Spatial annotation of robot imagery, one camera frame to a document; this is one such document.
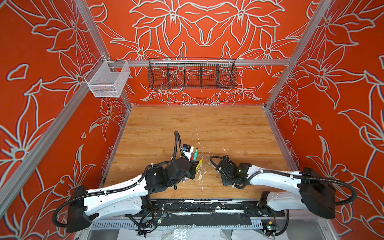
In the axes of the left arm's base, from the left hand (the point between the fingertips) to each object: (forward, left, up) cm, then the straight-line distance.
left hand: (198, 161), depth 71 cm
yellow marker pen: (+6, -1, -17) cm, 18 cm away
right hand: (-1, -15, -18) cm, 24 cm away
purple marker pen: (-4, +8, -17) cm, 19 cm away
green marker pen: (+1, +2, +3) cm, 3 cm away
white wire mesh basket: (+47, +60, +13) cm, 78 cm away
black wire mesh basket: (+56, +6, +13) cm, 58 cm away
